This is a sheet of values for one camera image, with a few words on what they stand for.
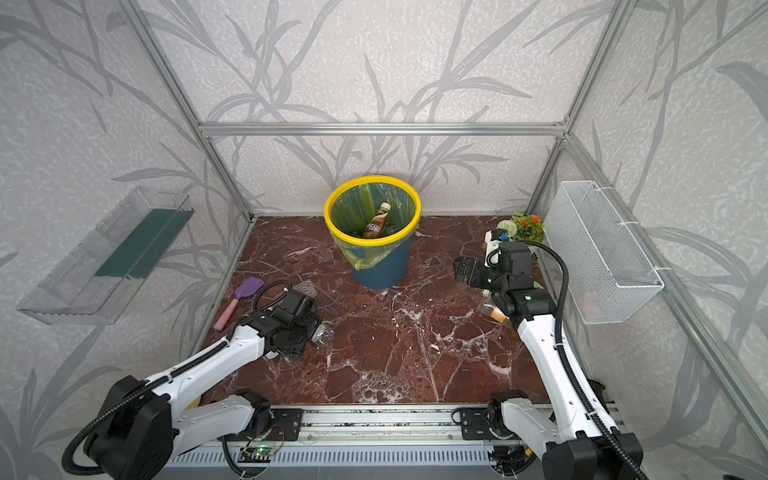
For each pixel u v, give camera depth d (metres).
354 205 0.94
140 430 0.40
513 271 0.56
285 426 0.73
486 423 0.73
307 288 0.93
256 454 0.72
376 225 0.91
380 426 0.75
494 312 0.89
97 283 0.64
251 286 1.00
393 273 1.02
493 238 0.69
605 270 0.62
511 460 0.73
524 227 0.97
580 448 0.37
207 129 0.94
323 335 0.85
